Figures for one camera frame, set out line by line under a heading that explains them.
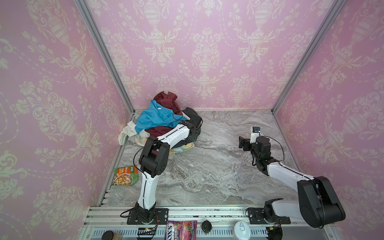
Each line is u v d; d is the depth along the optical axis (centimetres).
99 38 80
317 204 42
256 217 73
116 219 75
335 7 69
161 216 74
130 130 106
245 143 80
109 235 61
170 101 107
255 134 76
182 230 68
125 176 85
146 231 73
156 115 95
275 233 71
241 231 67
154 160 54
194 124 78
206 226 63
